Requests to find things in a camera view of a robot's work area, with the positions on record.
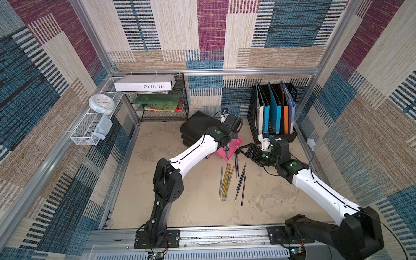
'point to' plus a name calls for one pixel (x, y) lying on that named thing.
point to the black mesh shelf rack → (149, 115)
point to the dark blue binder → (291, 106)
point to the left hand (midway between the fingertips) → (229, 128)
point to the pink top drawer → (233, 146)
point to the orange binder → (285, 112)
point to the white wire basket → (92, 127)
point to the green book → (158, 101)
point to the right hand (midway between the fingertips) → (243, 150)
